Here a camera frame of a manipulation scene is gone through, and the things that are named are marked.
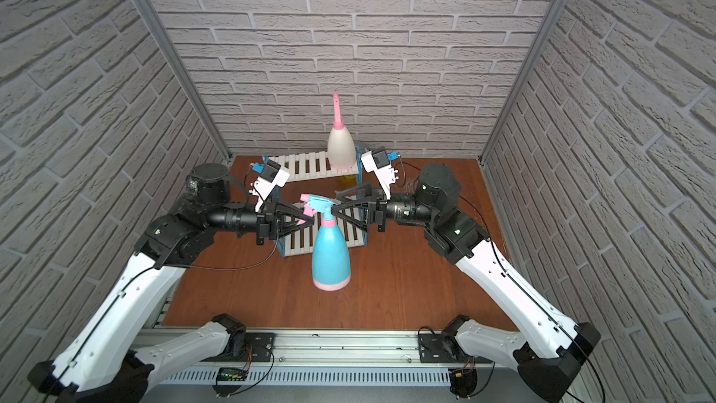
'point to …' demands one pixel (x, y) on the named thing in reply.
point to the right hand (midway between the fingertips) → (331, 214)
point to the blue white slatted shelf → (313, 165)
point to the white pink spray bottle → (341, 152)
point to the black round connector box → (462, 382)
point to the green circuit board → (232, 374)
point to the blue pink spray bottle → (331, 261)
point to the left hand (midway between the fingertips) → (310, 212)
